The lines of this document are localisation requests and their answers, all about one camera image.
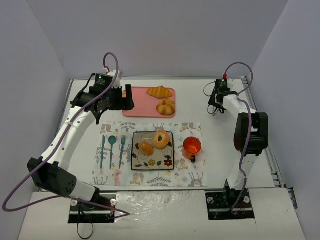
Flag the sesame bread roll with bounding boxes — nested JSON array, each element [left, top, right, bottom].
[[138, 141, 154, 156]]

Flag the sugared ring donut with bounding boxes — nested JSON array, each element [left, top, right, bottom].
[[152, 130, 170, 149]]

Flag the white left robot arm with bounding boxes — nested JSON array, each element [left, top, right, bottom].
[[27, 70, 135, 203]]

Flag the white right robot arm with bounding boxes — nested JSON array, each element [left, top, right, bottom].
[[208, 74, 269, 191]]

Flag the long croissant bread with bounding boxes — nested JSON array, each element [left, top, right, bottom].
[[146, 85, 173, 99]]

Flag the round twisted bread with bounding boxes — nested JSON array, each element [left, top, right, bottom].
[[156, 98, 176, 116]]

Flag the pink tray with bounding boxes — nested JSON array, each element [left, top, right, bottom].
[[122, 86, 176, 118]]

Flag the teal plastic fork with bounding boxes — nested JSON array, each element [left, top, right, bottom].
[[118, 135, 126, 169]]

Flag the teal plastic knife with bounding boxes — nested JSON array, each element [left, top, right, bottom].
[[100, 135, 106, 171]]

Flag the teal plastic spoon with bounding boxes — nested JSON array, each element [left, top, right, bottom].
[[108, 135, 117, 169]]

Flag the orange mug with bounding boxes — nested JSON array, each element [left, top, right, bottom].
[[182, 136, 202, 163]]

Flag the square floral ceramic plate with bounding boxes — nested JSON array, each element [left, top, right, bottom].
[[131, 131, 175, 171]]

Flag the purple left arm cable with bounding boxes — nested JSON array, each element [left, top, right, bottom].
[[2, 52, 131, 217]]

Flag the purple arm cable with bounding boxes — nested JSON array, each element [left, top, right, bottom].
[[222, 62, 255, 213], [2, 52, 131, 217]]

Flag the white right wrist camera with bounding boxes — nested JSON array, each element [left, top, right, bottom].
[[222, 73, 236, 91]]

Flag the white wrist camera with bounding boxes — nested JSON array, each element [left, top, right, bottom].
[[103, 67, 124, 86], [222, 73, 236, 91]]

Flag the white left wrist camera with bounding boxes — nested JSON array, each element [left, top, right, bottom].
[[103, 67, 124, 86]]

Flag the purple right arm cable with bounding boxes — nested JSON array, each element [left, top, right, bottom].
[[222, 62, 255, 213]]

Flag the aluminium table rail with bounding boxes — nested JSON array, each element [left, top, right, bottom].
[[246, 89, 298, 211]]

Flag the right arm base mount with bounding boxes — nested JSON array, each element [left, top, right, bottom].
[[205, 187, 255, 221]]

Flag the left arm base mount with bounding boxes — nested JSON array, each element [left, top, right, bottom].
[[68, 199, 115, 224]]

